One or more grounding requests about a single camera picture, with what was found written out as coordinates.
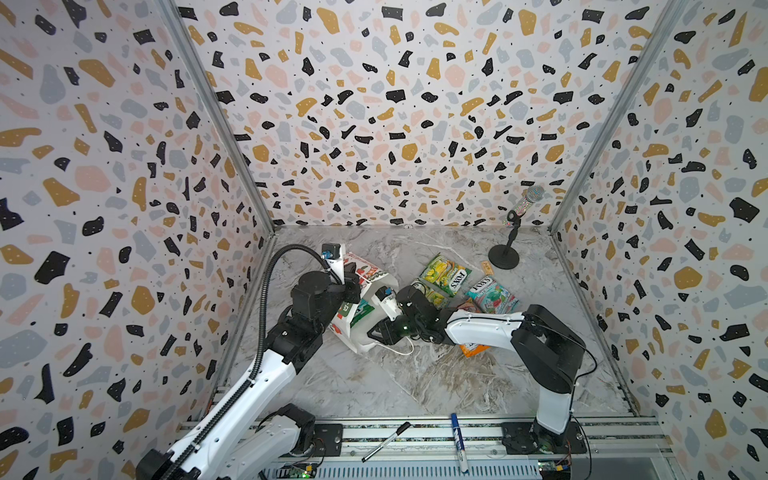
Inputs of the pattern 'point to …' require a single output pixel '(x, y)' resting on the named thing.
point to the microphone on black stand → (506, 257)
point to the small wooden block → (487, 268)
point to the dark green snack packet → (363, 310)
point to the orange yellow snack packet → (471, 350)
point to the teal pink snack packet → (493, 297)
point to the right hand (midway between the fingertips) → (366, 328)
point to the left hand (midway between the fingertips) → (354, 260)
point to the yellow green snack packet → (446, 275)
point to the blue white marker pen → (460, 444)
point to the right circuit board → (553, 470)
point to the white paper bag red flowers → (369, 277)
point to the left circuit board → (296, 471)
